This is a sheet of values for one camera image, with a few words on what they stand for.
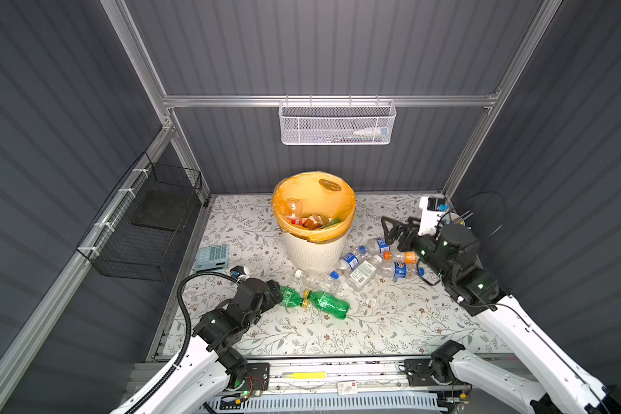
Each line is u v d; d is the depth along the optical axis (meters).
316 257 0.84
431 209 0.56
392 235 0.61
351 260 0.93
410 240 0.59
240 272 0.68
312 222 0.89
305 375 0.74
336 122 1.12
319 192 0.91
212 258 0.97
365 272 0.91
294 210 0.91
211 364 0.63
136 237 0.72
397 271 0.91
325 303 0.83
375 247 0.99
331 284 0.87
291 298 0.87
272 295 0.70
